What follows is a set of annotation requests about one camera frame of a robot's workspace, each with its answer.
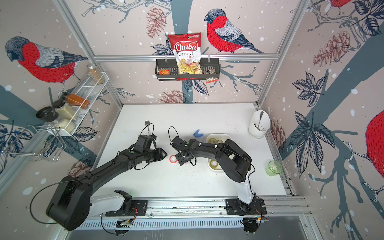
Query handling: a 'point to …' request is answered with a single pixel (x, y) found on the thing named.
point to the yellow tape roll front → (219, 140)
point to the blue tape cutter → (197, 134)
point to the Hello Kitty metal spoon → (146, 123)
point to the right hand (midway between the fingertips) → (183, 157)
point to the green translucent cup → (273, 168)
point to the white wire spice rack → (88, 88)
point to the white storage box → (223, 136)
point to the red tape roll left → (172, 159)
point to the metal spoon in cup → (262, 113)
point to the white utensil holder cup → (259, 124)
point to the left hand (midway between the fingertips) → (167, 152)
